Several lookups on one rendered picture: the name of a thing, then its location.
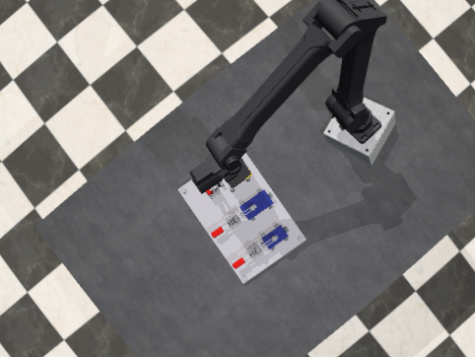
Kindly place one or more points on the blue rectangular block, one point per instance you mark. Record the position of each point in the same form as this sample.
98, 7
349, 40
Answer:
261, 200
281, 234

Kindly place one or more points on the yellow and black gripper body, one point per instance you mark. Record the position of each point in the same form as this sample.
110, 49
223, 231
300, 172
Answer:
242, 174

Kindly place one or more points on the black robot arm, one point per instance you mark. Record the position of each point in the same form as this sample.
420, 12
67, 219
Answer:
354, 38

